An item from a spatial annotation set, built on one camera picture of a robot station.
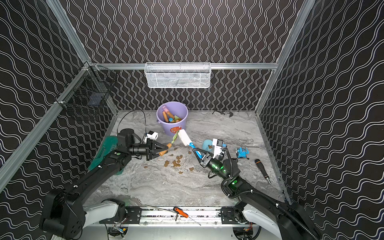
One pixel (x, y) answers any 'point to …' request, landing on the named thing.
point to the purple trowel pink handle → (165, 108)
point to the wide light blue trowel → (206, 143)
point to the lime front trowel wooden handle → (165, 116)
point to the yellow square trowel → (177, 118)
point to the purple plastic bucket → (178, 109)
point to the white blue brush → (186, 140)
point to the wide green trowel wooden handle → (170, 115)
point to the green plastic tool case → (110, 142)
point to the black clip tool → (224, 113)
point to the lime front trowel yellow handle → (172, 121)
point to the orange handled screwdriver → (181, 212)
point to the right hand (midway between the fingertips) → (193, 149)
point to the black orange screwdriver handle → (261, 166)
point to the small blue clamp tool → (242, 153)
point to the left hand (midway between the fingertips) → (170, 151)
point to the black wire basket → (91, 86)
